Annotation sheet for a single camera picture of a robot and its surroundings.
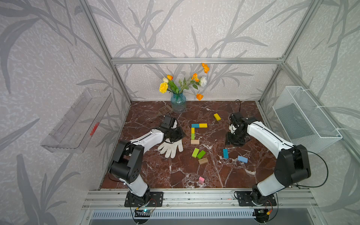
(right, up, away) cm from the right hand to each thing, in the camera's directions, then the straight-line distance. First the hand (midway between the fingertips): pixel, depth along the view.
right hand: (227, 143), depth 86 cm
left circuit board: (-48, -33, -14) cm, 60 cm away
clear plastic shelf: (-80, +11, -17) cm, 82 cm away
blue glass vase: (-32, +27, +20) cm, 47 cm away
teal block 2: (0, -8, +4) cm, 9 cm away
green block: (-21, +2, +13) cm, 25 cm away
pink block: (-17, -18, -10) cm, 27 cm away
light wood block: (-20, -1, +9) cm, 22 cm away
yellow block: (-21, +6, +16) cm, 27 cm away
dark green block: (-16, -8, +4) cm, 19 cm away
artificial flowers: (-39, +39, +14) cm, 57 cm away
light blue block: (+10, -11, +3) cm, 15 cm away
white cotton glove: (-37, -5, +8) cm, 38 cm away
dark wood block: (-15, -11, +1) cm, 19 cm away
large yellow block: (-13, +9, +19) cm, 25 cm away
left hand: (-26, +5, +4) cm, 27 cm away
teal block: (-19, +9, +20) cm, 29 cm away
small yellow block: (-2, +16, +24) cm, 29 cm away
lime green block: (-20, -7, +6) cm, 22 cm away
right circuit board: (+14, -34, -14) cm, 40 cm away
